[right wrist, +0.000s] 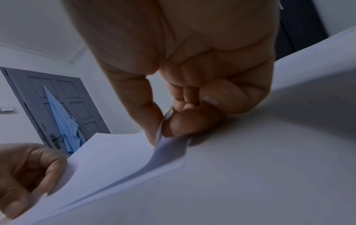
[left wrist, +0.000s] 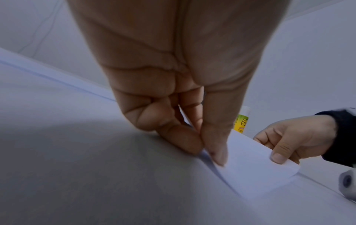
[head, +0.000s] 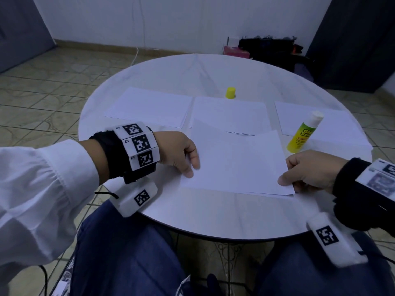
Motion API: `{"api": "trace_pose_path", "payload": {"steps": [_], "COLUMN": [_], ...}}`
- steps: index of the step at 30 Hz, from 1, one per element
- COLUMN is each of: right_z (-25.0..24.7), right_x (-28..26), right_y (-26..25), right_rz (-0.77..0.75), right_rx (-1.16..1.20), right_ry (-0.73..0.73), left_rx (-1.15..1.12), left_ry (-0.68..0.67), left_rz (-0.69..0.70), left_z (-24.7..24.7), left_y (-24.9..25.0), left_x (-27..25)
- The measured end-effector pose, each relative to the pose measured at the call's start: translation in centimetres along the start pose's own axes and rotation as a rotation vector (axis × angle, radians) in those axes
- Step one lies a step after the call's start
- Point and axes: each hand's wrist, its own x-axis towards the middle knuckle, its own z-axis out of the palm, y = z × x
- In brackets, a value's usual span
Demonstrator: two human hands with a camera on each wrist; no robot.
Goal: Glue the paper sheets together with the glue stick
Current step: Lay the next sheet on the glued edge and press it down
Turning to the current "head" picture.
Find person's right hand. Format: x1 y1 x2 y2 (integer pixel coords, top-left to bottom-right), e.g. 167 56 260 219
278 150 349 194

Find person's left hand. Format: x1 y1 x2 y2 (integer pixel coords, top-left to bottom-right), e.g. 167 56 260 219
152 130 201 179

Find yellow glue stick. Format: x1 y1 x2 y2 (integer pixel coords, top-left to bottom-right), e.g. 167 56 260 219
287 111 325 153

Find white paper stack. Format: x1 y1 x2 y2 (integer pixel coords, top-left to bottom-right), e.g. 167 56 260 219
105 87 193 128
274 102 366 146

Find single white paper sheet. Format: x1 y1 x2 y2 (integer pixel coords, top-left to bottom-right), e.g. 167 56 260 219
187 95 272 136
180 120 296 197

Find person's left forearm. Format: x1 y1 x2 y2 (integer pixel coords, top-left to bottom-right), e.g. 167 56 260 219
0 140 111 281

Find person's legs in blue jeans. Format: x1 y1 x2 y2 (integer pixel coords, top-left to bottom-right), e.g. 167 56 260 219
68 200 395 296

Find black left wristband with markers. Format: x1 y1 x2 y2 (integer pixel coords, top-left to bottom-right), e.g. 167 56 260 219
89 122 161 184

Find black wristband with markers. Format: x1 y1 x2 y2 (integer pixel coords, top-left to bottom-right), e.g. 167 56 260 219
333 157 395 235
89 122 161 184

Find black right wristband with markers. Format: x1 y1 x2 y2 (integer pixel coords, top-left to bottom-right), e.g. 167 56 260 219
333 157 395 235

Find blue suitcase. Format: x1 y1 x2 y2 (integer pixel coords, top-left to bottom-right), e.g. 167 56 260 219
293 61 316 82

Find pink box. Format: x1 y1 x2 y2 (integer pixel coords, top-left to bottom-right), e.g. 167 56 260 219
223 45 251 59

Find black bag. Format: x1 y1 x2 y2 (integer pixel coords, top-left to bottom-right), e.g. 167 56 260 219
239 36 304 67

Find white tissue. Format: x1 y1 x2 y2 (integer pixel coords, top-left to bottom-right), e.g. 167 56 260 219
176 274 192 296

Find black wardrobe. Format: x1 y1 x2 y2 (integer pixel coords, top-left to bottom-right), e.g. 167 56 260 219
307 0 395 93

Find black phone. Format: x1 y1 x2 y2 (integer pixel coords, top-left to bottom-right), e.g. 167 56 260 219
51 256 76 296

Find grey door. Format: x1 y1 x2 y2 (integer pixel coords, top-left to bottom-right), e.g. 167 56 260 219
0 0 55 74

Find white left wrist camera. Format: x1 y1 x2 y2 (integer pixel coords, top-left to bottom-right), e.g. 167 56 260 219
110 177 159 218

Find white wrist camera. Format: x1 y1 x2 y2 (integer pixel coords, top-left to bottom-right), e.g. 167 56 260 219
110 177 159 218
307 210 369 269

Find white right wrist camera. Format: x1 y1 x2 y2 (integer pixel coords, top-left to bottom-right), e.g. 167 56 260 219
307 210 369 269

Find black left camera cable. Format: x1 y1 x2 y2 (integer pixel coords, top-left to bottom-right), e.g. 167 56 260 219
94 190 119 200

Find black camera cable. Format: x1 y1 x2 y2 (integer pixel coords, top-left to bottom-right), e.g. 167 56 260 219
94 190 119 200
369 251 395 264

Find black right camera cable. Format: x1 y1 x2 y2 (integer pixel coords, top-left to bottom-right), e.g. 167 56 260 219
369 251 395 264

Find white wall cable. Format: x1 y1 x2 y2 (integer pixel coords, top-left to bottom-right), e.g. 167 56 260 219
132 0 148 65

